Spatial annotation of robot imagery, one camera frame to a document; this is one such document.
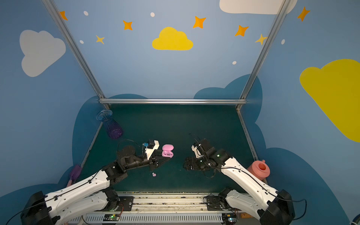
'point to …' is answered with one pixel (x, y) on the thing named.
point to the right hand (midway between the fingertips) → (192, 164)
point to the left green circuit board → (111, 217)
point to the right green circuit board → (228, 218)
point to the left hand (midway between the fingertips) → (169, 155)
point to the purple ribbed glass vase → (114, 131)
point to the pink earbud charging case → (167, 151)
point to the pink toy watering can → (260, 169)
